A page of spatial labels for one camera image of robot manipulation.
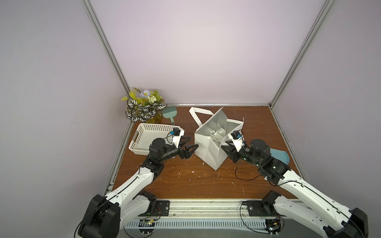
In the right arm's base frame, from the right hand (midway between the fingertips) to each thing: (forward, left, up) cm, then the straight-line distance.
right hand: (225, 141), depth 72 cm
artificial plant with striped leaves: (+20, +46, +4) cm, 50 cm away
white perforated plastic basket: (+19, +52, -22) cm, 60 cm away
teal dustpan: (+4, -39, -24) cm, 46 cm away
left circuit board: (-34, +39, -26) cm, 58 cm away
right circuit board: (-32, -23, -25) cm, 47 cm away
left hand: (-1, +15, -1) cm, 15 cm away
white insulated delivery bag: (-1, +8, -10) cm, 13 cm away
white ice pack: (+17, +1, -22) cm, 28 cm away
